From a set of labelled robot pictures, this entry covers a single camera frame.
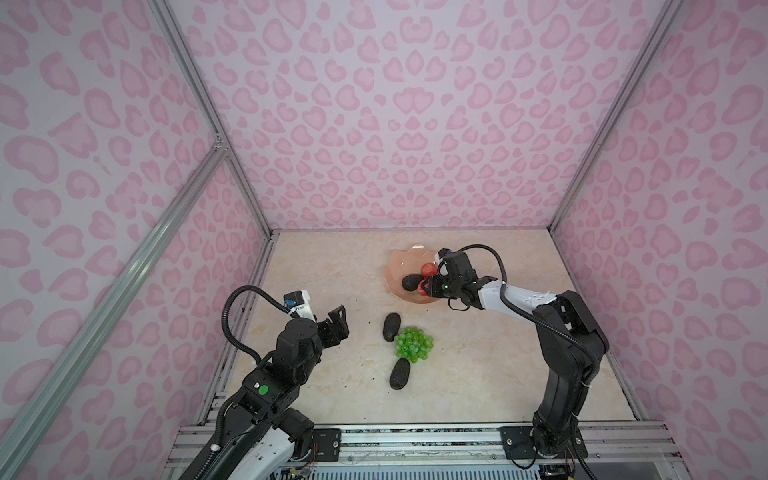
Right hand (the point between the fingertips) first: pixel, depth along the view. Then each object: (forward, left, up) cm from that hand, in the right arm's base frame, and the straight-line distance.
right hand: (428, 282), depth 95 cm
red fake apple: (-3, +2, -1) cm, 4 cm away
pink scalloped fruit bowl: (+12, +7, -5) cm, 15 cm away
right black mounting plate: (-42, -21, -9) cm, 47 cm away
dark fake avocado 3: (-27, +9, -4) cm, 29 cm away
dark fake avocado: (-13, +11, -4) cm, 18 cm away
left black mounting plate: (-43, +26, -7) cm, 50 cm away
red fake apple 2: (+7, -1, -2) cm, 7 cm away
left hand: (-18, +24, +15) cm, 34 cm away
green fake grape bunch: (-20, +5, -2) cm, 20 cm away
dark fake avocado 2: (+2, +6, -3) cm, 7 cm away
